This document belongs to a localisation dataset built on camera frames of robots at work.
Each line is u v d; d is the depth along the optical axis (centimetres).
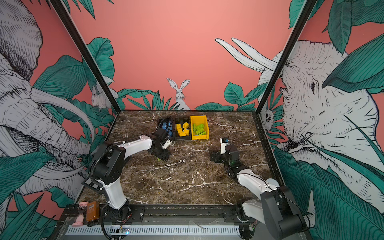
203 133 104
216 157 78
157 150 80
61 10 70
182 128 107
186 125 108
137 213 75
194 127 106
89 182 80
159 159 91
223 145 79
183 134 104
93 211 71
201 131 104
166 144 86
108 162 49
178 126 108
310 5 69
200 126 108
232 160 67
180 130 105
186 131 105
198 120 111
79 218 72
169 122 106
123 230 70
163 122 110
